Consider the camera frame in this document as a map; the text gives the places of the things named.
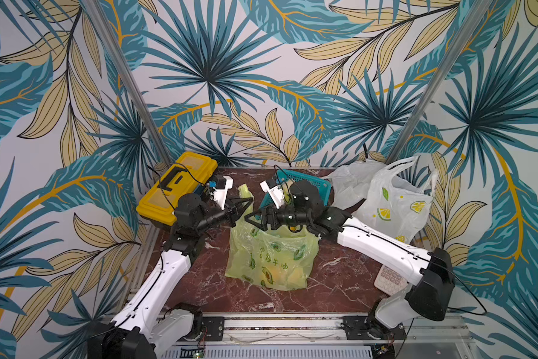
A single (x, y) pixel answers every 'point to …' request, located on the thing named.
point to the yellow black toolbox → (190, 173)
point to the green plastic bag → (277, 259)
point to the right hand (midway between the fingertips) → (250, 215)
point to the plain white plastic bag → (350, 182)
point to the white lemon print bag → (395, 209)
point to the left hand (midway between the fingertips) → (250, 202)
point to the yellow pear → (275, 272)
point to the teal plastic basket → (323, 188)
